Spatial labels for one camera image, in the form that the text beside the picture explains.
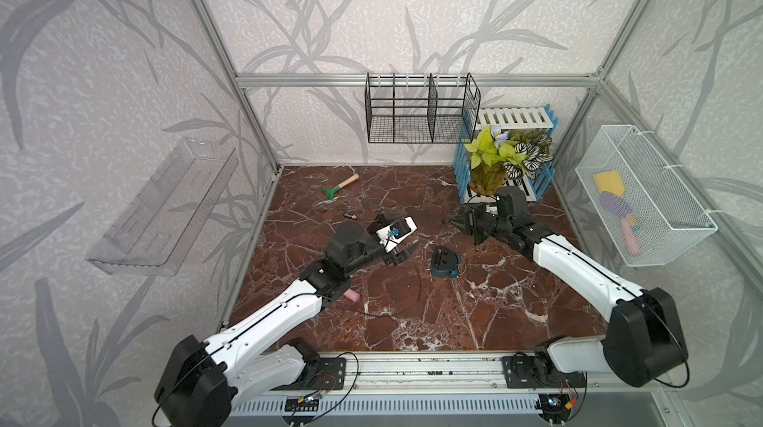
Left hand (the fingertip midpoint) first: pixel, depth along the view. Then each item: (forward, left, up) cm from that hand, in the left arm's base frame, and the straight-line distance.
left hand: (410, 225), depth 72 cm
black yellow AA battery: (+20, +19, -26) cm, 39 cm away
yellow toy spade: (+17, -59, -3) cm, 62 cm away
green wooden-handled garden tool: (+32, +29, -26) cm, 50 cm away
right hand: (+7, -10, -6) cm, 14 cm away
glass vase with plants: (+27, -28, -2) cm, 39 cm away
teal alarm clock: (+1, -11, -22) cm, 25 cm away
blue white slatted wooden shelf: (+40, -34, +2) cm, 52 cm away
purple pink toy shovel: (+11, -59, -5) cm, 60 cm away
